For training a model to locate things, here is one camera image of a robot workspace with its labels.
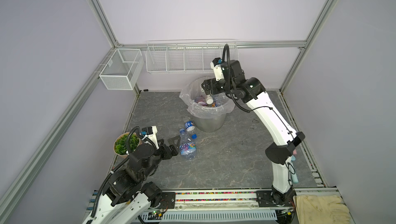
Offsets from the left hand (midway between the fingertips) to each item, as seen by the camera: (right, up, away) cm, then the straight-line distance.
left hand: (173, 141), depth 66 cm
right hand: (+16, +26, +6) cm, 31 cm away
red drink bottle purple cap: (+12, +19, +24) cm, 32 cm away
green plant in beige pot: (-30, -5, +13) cm, 33 cm away
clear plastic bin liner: (+7, +25, +22) cm, 34 cm away
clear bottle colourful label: (+4, -8, +20) cm, 22 cm away
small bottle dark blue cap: (+5, +2, +29) cm, 29 cm away
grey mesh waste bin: (+17, +8, +20) cm, 28 cm away
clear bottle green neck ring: (+17, +19, +17) cm, 30 cm away
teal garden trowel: (+63, -20, +18) cm, 69 cm away
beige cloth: (+68, -33, +4) cm, 76 cm away
